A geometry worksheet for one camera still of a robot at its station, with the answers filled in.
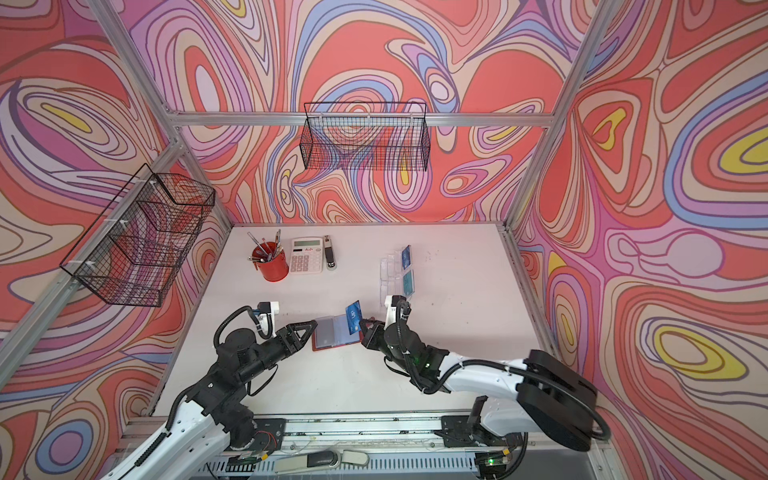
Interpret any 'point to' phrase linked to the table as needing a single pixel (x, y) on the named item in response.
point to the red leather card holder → (333, 331)
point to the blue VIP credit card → (406, 257)
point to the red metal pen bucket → (271, 261)
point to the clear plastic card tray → (396, 275)
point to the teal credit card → (409, 283)
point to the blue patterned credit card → (354, 317)
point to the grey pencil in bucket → (248, 232)
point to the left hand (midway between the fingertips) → (319, 329)
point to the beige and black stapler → (329, 253)
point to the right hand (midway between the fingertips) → (360, 330)
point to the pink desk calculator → (306, 255)
